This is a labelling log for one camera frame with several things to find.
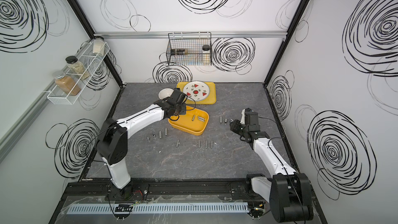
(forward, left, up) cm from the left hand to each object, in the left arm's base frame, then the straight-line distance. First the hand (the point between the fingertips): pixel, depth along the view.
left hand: (182, 107), depth 93 cm
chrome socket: (-12, +13, -11) cm, 21 cm away
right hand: (-10, -29, 0) cm, 31 cm away
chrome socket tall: (-11, +10, -10) cm, 18 cm away
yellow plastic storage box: (-3, -7, -11) cm, 13 cm away
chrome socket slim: (-18, -18, -10) cm, 28 cm away
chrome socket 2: (-1, -7, -10) cm, 12 cm away
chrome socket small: (-14, +16, -10) cm, 24 cm away
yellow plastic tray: (+16, -19, -11) cm, 27 cm away
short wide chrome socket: (-3, -27, -10) cm, 29 cm away
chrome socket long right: (-2, -12, -10) cm, 15 cm away
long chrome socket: (-2, -24, -10) cm, 26 cm away
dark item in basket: (+27, +6, +21) cm, 34 cm away
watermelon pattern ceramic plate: (+24, -7, -10) cm, 27 cm away
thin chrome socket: (-19, +2, -11) cm, 22 cm away
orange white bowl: (+17, +15, -6) cm, 23 cm away
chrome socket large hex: (-2, -31, -9) cm, 32 cm away
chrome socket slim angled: (-18, -15, -11) cm, 26 cm away
